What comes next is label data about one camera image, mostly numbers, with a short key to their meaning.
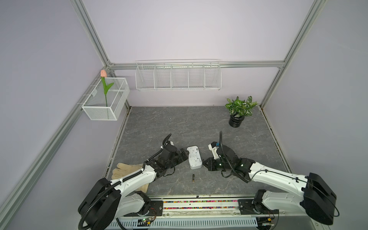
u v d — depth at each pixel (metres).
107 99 0.81
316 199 0.41
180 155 0.76
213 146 0.74
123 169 0.87
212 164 0.71
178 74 0.99
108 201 0.41
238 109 0.87
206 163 0.78
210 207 0.75
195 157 0.87
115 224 0.71
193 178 0.83
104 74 0.83
